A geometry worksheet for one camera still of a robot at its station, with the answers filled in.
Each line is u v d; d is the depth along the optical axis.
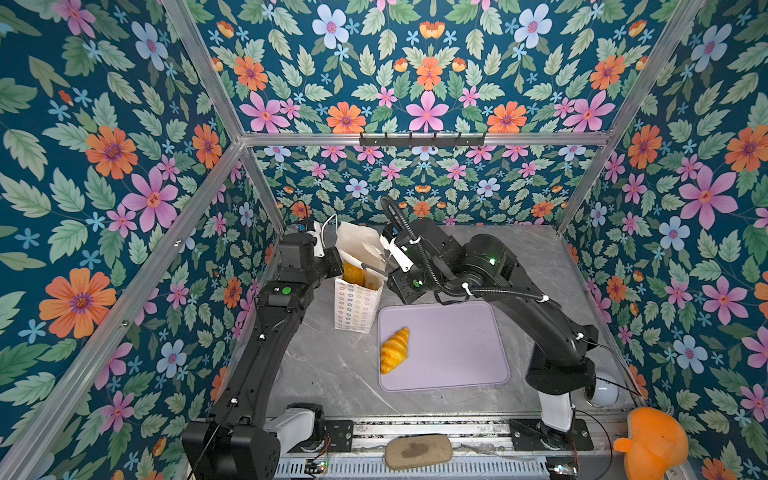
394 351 0.84
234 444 0.37
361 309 0.80
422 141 0.93
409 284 0.53
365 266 0.64
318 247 0.66
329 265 0.67
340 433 0.74
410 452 0.69
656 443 0.66
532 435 0.72
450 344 0.89
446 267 0.42
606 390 0.74
